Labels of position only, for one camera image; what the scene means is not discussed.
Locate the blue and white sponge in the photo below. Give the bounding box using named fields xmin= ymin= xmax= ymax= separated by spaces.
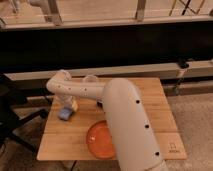
xmin=58 ymin=101 xmax=78 ymax=121

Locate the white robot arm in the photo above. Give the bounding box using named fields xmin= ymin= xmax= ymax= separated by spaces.
xmin=46 ymin=70 xmax=169 ymax=171

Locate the clear plastic cup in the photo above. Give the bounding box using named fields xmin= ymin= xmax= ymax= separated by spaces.
xmin=82 ymin=75 xmax=99 ymax=83

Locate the black office chair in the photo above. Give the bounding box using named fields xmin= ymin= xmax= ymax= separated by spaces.
xmin=0 ymin=74 xmax=48 ymax=152

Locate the orange bowl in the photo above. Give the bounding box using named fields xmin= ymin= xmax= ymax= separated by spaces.
xmin=86 ymin=120 xmax=115 ymax=159

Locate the black clamp on rail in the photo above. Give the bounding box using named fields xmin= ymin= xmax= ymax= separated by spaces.
xmin=178 ymin=58 xmax=189 ymax=69

